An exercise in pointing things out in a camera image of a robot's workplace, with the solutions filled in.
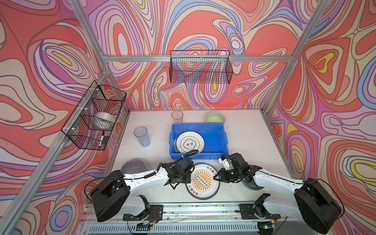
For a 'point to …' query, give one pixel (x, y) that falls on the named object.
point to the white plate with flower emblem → (188, 141)
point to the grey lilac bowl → (132, 166)
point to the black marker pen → (102, 138)
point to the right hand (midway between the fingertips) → (215, 181)
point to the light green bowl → (215, 117)
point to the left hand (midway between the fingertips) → (191, 177)
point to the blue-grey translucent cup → (142, 134)
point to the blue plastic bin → (209, 140)
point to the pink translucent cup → (177, 116)
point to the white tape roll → (103, 120)
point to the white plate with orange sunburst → (203, 186)
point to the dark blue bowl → (252, 186)
